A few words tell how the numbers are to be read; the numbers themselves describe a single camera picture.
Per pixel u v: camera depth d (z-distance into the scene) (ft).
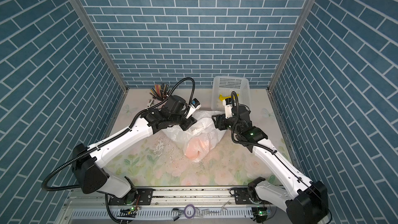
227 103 2.19
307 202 1.23
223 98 3.55
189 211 2.32
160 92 3.27
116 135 1.53
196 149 2.70
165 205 2.38
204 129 2.56
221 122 2.19
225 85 3.92
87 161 1.37
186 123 2.23
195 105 2.19
